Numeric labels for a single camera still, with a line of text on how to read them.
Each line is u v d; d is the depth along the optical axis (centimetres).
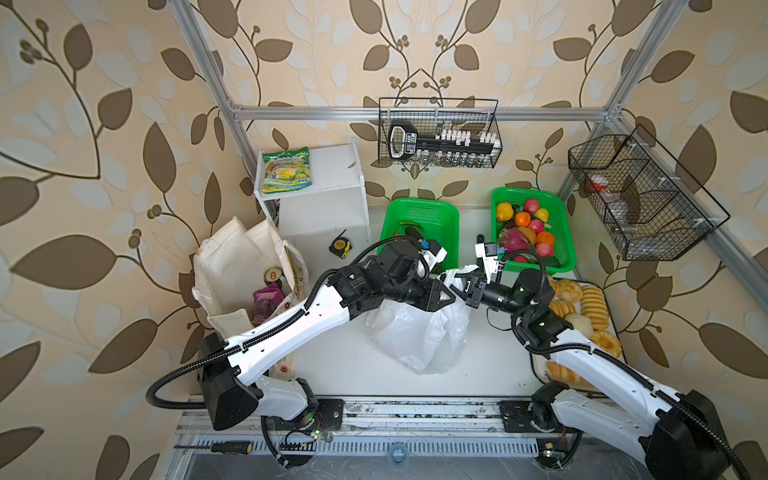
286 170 81
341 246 105
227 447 69
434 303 60
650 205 73
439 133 82
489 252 64
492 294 64
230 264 79
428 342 69
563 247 101
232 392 38
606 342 83
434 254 61
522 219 110
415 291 58
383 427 74
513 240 99
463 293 66
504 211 108
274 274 89
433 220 116
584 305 92
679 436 39
